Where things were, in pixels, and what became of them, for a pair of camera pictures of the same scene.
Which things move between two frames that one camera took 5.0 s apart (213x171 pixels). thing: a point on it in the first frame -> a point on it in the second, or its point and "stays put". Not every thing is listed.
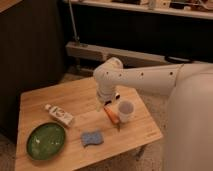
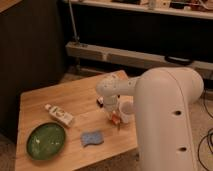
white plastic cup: [126, 109] stays put
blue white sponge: [88, 138] stays put
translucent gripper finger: [98, 106] -> [109, 115]
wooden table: [66, 127] stays put
